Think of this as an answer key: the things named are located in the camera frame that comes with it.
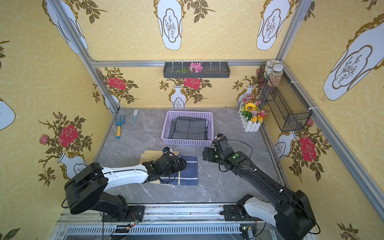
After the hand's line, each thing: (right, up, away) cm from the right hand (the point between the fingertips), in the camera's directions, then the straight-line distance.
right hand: (211, 151), depth 84 cm
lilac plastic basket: (-28, +14, +25) cm, 40 cm away
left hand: (-19, -8, +5) cm, 21 cm away
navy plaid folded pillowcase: (-13, -14, +1) cm, 20 cm away
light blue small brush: (-56, +22, +33) cm, 69 cm away
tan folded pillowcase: (-35, -4, +6) cm, 36 cm away
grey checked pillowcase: (-12, +12, +21) cm, 27 cm away
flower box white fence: (+27, +21, +13) cm, 37 cm away
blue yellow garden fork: (-67, +15, +29) cm, 74 cm away
